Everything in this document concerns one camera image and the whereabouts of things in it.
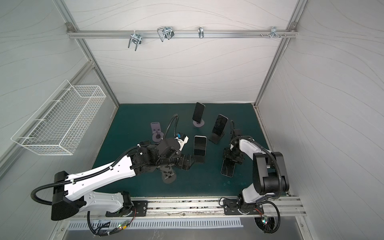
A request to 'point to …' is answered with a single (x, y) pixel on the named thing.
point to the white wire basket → (60, 124)
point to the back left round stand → (157, 135)
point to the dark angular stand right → (215, 138)
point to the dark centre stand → (200, 159)
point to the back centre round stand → (198, 124)
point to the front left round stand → (168, 174)
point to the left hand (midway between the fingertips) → (192, 156)
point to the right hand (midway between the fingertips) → (231, 156)
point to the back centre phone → (198, 112)
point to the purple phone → (220, 124)
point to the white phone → (200, 145)
